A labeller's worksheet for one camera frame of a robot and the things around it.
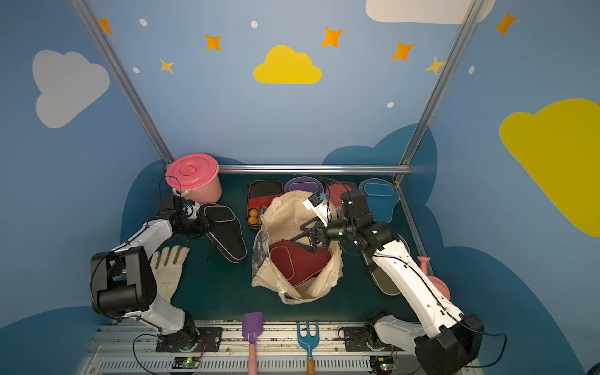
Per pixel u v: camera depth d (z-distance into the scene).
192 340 0.69
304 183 1.20
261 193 1.15
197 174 0.97
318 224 0.61
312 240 0.58
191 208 0.82
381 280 0.86
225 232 0.96
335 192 1.15
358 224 0.55
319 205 0.60
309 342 0.73
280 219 0.80
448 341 0.37
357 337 0.75
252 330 0.75
